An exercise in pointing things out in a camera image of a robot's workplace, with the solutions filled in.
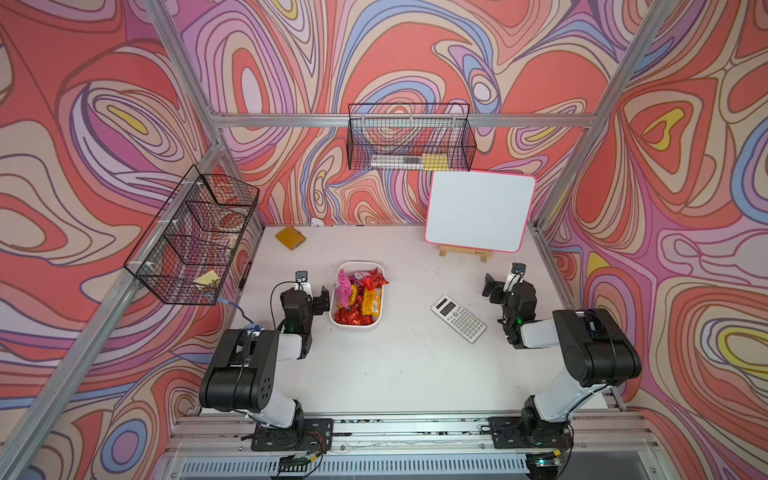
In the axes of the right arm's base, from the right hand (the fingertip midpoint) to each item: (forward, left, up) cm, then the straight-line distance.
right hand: (503, 282), depth 96 cm
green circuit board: (-46, +61, -5) cm, 77 cm away
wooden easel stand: (+13, +3, -1) cm, 13 cm away
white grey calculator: (-10, +16, -5) cm, 19 cm away
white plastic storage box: (+5, +48, +2) cm, 48 cm away
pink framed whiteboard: (+22, +4, +11) cm, 25 cm away
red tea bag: (-1, +42, +5) cm, 42 cm away
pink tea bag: (-4, +51, +5) cm, 51 cm away
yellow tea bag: (-7, +43, +2) cm, 43 cm away
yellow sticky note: (-10, +82, +22) cm, 86 cm away
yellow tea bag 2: (-4, +48, +2) cm, 48 cm away
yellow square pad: (+28, +75, -4) cm, 80 cm away
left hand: (-1, +62, +2) cm, 62 cm away
